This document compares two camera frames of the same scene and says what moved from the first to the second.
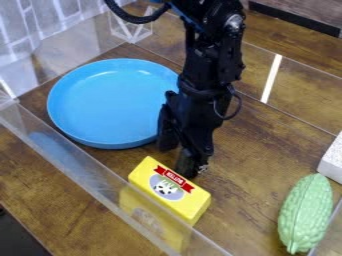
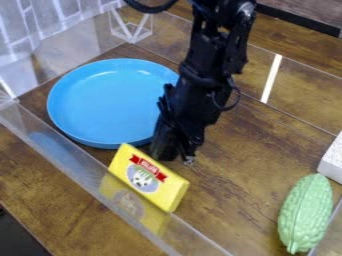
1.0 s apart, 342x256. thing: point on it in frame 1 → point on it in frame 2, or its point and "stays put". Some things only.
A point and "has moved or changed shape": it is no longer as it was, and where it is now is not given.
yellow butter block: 155,191 has moved or changed shape
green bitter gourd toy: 305,215 stays put
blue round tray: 105,103 stays put
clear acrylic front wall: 69,205 stays put
